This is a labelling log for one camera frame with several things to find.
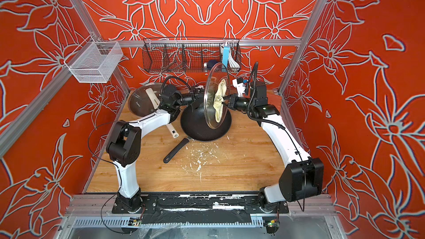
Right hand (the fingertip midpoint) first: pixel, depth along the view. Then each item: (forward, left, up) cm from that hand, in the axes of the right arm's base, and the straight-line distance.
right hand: (217, 100), depth 73 cm
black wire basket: (+40, +19, -2) cm, 44 cm away
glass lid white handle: (+22, +42, -16) cm, 50 cm away
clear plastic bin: (+28, +70, +2) cm, 75 cm away
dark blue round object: (+35, +4, -5) cm, 36 cm away
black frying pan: (+7, +11, -28) cm, 31 cm away
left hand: (+1, +2, +2) cm, 3 cm away
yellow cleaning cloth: (-2, -1, +2) cm, 2 cm away
